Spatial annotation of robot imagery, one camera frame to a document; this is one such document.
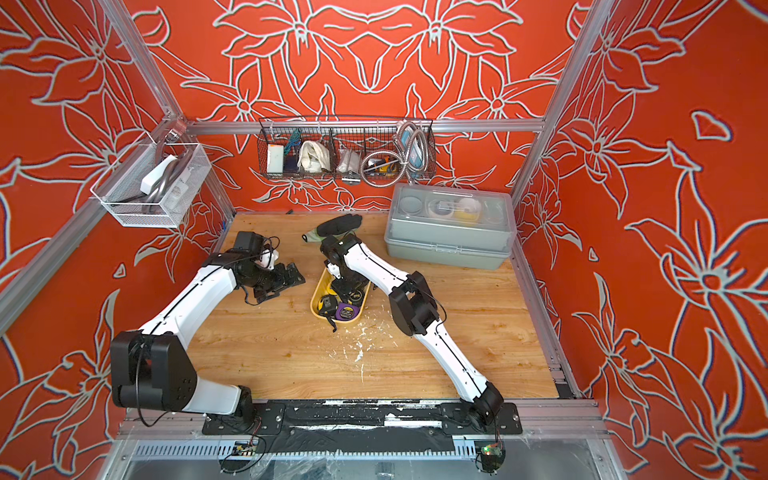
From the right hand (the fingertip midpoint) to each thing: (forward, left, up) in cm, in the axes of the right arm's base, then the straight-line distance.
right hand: (345, 293), depth 95 cm
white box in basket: (+29, +21, +32) cm, 48 cm away
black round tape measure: (-6, +4, +2) cm, 8 cm away
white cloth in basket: (+29, +9, +32) cm, 45 cm away
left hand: (-3, +14, +11) cm, 18 cm away
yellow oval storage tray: (+1, +7, +1) cm, 7 cm away
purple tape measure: (-8, -2, +3) cm, 9 cm away
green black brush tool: (+30, +5, 0) cm, 31 cm away
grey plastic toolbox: (+14, -34, +18) cm, 41 cm away
